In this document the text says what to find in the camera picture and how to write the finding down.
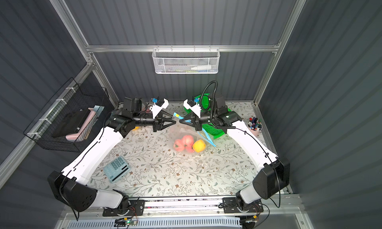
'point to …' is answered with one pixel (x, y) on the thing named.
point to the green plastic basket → (209, 128)
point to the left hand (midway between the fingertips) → (175, 121)
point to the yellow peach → (199, 146)
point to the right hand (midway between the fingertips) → (181, 122)
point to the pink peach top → (188, 141)
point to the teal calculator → (116, 169)
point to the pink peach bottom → (189, 149)
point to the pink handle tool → (73, 137)
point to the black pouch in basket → (72, 124)
